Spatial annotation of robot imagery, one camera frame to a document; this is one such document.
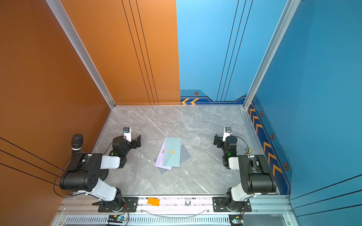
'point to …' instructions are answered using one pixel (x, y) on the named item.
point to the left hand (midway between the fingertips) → (134, 133)
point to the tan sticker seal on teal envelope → (173, 151)
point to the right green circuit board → (236, 219)
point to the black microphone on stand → (77, 141)
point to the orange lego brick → (153, 201)
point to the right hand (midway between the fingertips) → (224, 134)
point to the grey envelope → (185, 155)
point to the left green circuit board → (119, 218)
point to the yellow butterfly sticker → (163, 150)
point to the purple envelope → (160, 161)
